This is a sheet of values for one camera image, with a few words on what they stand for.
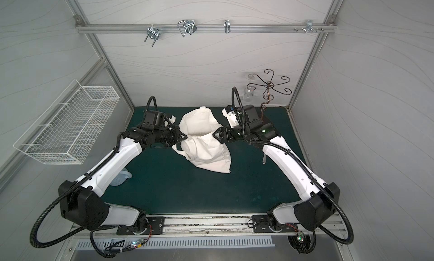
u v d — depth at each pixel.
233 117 0.65
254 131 0.52
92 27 0.80
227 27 0.78
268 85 0.89
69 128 0.70
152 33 0.76
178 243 0.70
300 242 0.72
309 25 0.76
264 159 0.95
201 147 0.79
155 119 0.62
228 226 0.75
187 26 0.77
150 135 0.58
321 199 0.39
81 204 0.40
